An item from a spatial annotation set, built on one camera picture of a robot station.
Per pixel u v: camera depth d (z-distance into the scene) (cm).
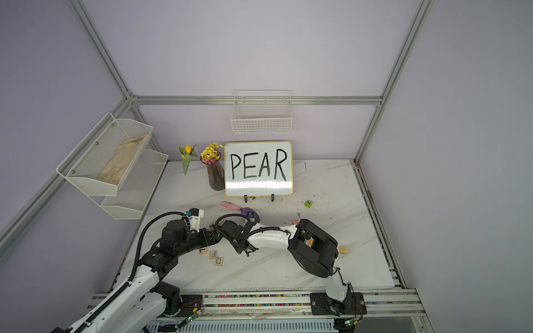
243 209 99
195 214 74
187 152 90
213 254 85
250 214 81
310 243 54
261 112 107
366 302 75
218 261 83
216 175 100
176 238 61
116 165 78
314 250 48
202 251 86
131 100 91
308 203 101
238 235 66
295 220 96
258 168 102
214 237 70
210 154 91
